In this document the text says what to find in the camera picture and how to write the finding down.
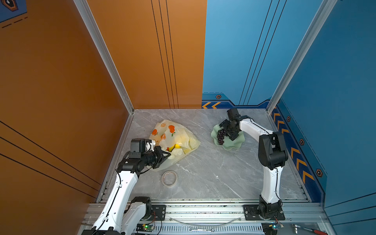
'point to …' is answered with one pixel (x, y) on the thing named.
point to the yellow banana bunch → (175, 146)
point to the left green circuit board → (145, 227)
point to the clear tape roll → (169, 178)
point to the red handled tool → (317, 231)
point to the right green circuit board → (270, 228)
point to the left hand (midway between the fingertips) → (171, 151)
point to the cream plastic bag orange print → (175, 138)
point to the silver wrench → (190, 230)
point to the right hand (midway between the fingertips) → (223, 130)
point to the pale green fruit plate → (228, 143)
